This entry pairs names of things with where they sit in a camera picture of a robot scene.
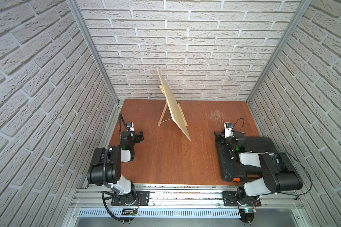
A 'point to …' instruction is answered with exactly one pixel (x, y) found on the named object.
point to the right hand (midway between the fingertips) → (223, 130)
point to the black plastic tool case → (234, 171)
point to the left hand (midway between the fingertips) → (135, 128)
